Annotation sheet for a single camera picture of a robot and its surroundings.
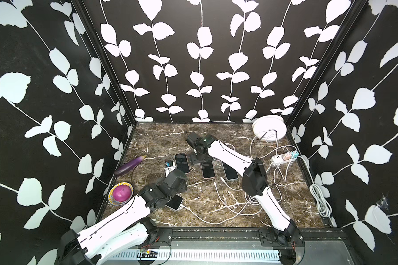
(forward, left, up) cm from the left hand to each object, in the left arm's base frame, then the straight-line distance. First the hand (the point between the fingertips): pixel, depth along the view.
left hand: (183, 178), depth 79 cm
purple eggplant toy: (+13, +35, -11) cm, 39 cm away
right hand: (+14, -6, -6) cm, 16 cm away
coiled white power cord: (-13, -71, -12) cm, 73 cm away
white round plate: (+31, -53, 0) cm, 61 cm away
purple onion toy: (-2, +33, -10) cm, 34 cm away
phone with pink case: (+10, -14, -13) cm, 22 cm away
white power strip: (+15, -57, -11) cm, 60 cm away
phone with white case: (-7, +5, -13) cm, 15 cm away
